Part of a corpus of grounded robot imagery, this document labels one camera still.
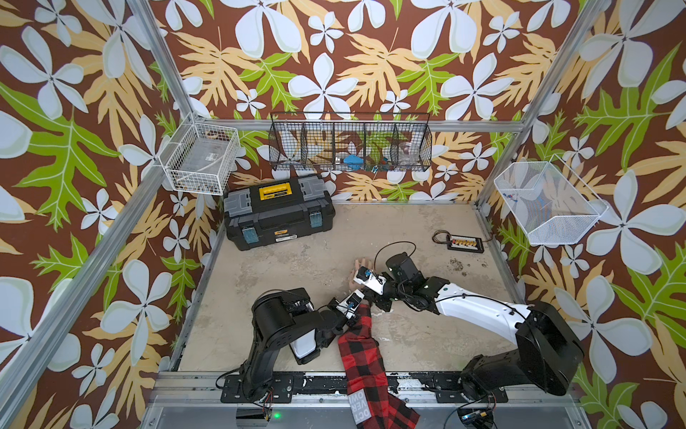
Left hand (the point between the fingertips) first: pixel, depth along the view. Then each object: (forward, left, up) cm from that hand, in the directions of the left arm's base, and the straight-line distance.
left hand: (355, 289), depth 87 cm
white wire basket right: (+21, -61, +21) cm, 68 cm away
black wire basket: (+49, +2, +23) cm, 54 cm away
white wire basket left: (+32, +51, +29) cm, 67 cm away
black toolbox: (+25, +27, +11) cm, 39 cm away
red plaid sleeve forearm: (-31, -3, -3) cm, 32 cm away
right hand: (-1, -2, +3) cm, 4 cm away
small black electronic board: (+22, -45, -4) cm, 50 cm away
